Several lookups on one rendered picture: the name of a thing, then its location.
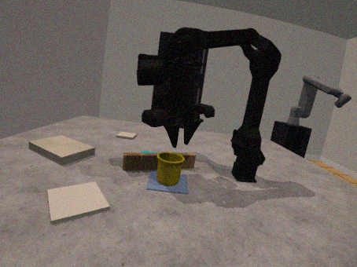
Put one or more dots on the yellow cup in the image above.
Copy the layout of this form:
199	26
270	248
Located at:
169	168

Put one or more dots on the brown wooden bar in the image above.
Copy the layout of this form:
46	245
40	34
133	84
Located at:
148	161

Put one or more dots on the tan flat rectangular block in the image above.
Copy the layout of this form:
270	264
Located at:
61	149

